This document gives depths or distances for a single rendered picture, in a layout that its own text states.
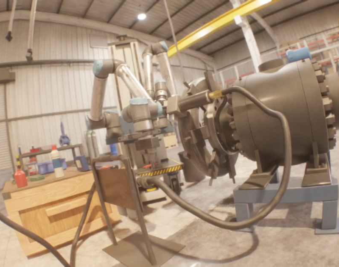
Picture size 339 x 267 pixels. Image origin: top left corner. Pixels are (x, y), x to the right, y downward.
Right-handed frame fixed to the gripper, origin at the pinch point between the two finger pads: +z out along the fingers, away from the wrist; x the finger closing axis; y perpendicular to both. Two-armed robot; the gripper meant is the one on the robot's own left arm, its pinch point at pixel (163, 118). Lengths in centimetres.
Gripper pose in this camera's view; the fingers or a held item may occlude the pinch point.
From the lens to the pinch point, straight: 139.7
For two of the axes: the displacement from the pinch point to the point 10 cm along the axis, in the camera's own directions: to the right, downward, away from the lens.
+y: -0.2, -4.1, -9.1
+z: 0.9, 9.1, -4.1
